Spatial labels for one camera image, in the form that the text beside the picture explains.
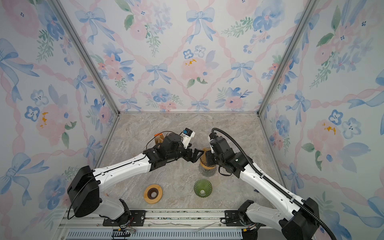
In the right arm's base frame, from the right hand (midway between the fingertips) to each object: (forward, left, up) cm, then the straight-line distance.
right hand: (207, 153), depth 78 cm
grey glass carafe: (-5, 0, -12) cm, 13 cm away
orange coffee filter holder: (+15, +30, -8) cm, 35 cm away
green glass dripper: (-12, +2, -17) cm, 21 cm away
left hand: (+1, +5, +4) cm, 6 cm away
